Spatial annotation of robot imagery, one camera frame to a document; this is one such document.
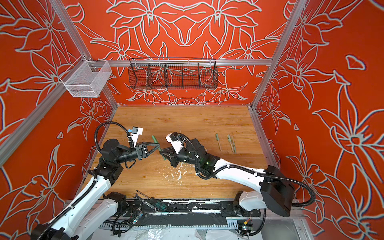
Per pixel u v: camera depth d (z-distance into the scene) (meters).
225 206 0.73
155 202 0.74
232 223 0.70
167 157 0.67
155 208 0.73
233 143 0.97
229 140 0.98
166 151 0.65
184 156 0.62
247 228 0.68
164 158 0.68
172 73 1.01
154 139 0.66
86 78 0.92
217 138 1.00
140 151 0.61
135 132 0.63
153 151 0.65
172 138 0.60
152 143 0.66
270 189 0.40
